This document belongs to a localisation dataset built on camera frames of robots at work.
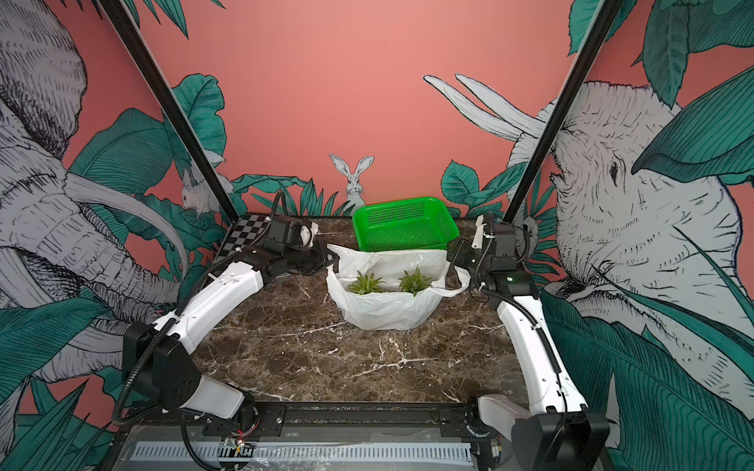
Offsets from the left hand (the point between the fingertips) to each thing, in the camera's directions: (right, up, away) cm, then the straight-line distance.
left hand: (342, 251), depth 80 cm
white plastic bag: (+15, -15, -4) cm, 21 cm away
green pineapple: (+20, -9, -1) cm, 22 cm away
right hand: (+30, +3, -4) cm, 31 cm away
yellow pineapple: (+7, -9, -2) cm, 12 cm away
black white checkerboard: (-43, +6, +31) cm, 54 cm away
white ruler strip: (-22, -51, -8) cm, 56 cm away
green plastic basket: (+24, +10, +38) cm, 46 cm away
